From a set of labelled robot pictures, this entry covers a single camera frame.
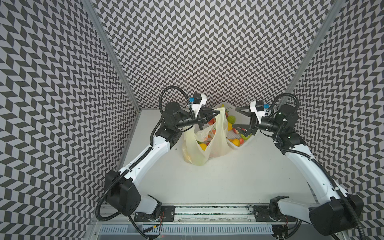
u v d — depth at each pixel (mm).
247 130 569
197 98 528
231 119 1046
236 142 927
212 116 609
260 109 526
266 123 577
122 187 395
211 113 596
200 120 557
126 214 421
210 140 680
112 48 871
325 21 723
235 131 630
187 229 693
